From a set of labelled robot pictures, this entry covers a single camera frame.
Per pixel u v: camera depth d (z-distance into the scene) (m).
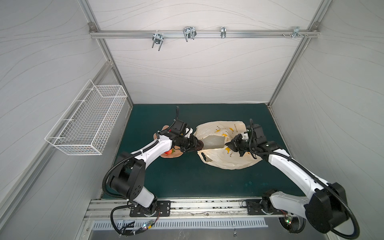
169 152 0.89
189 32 0.77
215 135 0.87
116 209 0.64
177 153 0.89
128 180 0.44
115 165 0.42
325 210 0.39
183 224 0.70
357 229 0.36
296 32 0.77
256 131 0.63
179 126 0.70
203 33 0.78
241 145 0.71
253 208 0.73
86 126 0.69
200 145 0.82
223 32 0.78
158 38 0.80
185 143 0.73
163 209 0.74
